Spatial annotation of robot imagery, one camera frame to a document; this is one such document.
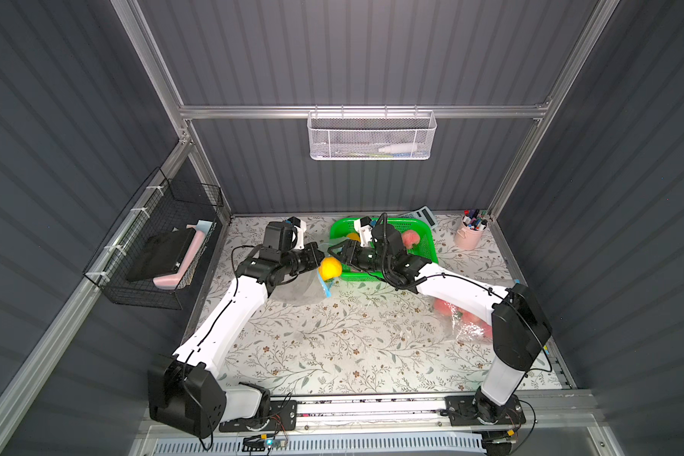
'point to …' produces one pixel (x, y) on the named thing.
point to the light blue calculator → (423, 213)
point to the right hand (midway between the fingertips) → (329, 256)
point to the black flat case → (161, 255)
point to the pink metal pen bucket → (468, 238)
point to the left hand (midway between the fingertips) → (329, 255)
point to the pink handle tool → (171, 281)
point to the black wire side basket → (157, 206)
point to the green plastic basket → (426, 249)
